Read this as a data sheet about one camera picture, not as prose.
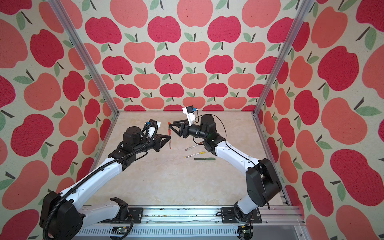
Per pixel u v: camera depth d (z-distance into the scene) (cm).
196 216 75
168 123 72
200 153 98
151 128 66
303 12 71
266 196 45
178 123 74
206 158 94
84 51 86
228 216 73
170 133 75
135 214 75
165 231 78
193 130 68
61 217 39
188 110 66
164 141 74
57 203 40
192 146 101
